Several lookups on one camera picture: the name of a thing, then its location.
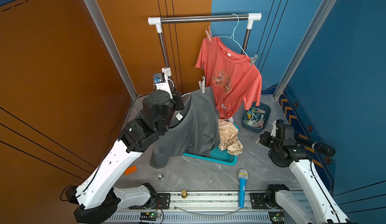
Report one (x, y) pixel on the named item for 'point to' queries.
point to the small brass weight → (184, 194)
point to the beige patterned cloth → (229, 137)
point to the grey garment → (195, 130)
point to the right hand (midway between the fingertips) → (261, 135)
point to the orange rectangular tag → (130, 170)
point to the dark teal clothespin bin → (255, 119)
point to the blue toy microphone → (243, 176)
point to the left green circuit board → (150, 216)
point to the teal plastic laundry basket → (217, 155)
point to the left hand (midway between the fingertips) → (176, 86)
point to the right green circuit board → (277, 216)
